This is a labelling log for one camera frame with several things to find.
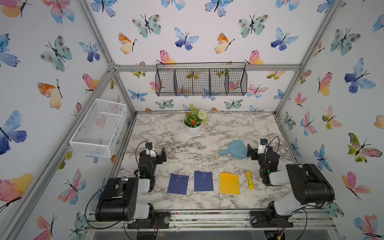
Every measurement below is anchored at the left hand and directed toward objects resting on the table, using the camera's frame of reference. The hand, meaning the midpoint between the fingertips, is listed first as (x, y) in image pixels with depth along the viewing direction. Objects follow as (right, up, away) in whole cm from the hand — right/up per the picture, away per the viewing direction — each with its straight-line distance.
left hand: (157, 147), depth 90 cm
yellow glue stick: (+54, -20, -6) cm, 58 cm away
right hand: (+62, +2, +1) cm, 62 cm away
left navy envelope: (+13, -21, -4) cm, 25 cm away
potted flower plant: (+22, +17, +5) cm, 28 cm away
